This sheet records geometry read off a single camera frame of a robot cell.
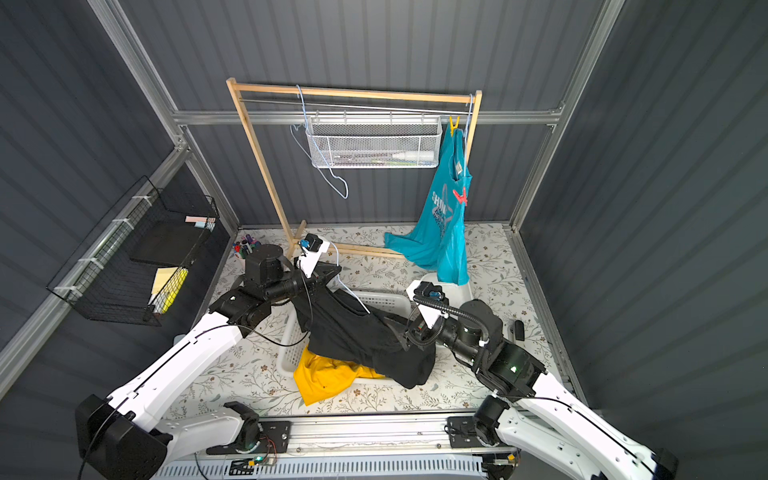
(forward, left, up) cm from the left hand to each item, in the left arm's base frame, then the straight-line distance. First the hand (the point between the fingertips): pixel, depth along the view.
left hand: (336, 267), depth 72 cm
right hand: (-11, -16, +2) cm, 20 cm away
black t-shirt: (-9, 0, -16) cm, 18 cm away
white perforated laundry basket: (-8, +14, -20) cm, 26 cm away
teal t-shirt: (+24, -30, -16) cm, 42 cm away
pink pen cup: (+21, +34, -15) cm, 43 cm away
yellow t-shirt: (-21, +4, -17) cm, 27 cm away
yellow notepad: (-1, +43, -1) cm, 43 cm away
